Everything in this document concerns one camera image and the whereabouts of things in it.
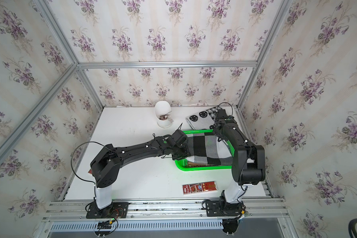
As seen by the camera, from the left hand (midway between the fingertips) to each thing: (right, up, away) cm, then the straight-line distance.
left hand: (193, 156), depth 83 cm
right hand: (+20, +12, +10) cm, 25 cm away
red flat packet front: (+4, -16, -3) cm, 17 cm away
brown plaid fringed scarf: (-1, -5, +1) cm, 5 cm away
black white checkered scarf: (+8, +3, +6) cm, 11 cm away
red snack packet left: (-60, -10, +2) cm, 61 cm away
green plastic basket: (-6, -6, +5) cm, 10 cm away
